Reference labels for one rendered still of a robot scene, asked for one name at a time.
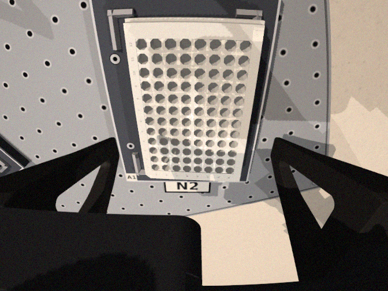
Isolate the white label plate with black n2 text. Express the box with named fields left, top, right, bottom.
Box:
left=164, top=182, right=211, bottom=193

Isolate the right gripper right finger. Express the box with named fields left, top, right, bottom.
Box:
left=271, top=137, right=388, bottom=281

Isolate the cream perforated plate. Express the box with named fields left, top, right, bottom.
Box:
left=123, top=17, right=265, bottom=182

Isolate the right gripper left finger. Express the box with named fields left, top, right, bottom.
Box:
left=0, top=137, right=120, bottom=214

